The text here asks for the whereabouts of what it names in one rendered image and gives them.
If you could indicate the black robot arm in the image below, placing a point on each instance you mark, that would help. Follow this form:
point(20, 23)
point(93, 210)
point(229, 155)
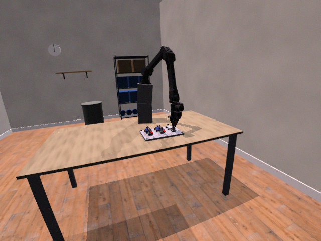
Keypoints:
point(167, 54)

